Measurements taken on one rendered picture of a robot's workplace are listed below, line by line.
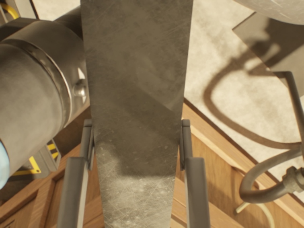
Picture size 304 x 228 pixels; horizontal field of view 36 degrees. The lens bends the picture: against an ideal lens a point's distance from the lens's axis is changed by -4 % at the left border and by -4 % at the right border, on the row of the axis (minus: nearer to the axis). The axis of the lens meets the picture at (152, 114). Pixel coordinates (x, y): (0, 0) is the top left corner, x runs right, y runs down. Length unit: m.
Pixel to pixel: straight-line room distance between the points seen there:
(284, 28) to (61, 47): 0.95
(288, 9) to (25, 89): 0.19
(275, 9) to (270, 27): 1.01
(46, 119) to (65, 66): 0.05
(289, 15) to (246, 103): 1.14
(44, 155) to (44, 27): 0.76
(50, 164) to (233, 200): 0.49
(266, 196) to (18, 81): 0.75
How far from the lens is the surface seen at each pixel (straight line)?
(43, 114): 0.36
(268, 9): 0.26
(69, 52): 0.39
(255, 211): 1.40
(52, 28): 0.40
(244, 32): 1.27
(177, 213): 1.04
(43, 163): 1.16
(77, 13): 0.45
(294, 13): 0.28
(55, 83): 0.37
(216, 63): 1.32
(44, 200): 1.46
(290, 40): 1.30
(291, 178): 0.98
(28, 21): 0.47
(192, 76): 1.34
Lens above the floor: 1.11
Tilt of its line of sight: 51 degrees down
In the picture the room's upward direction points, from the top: 175 degrees counter-clockwise
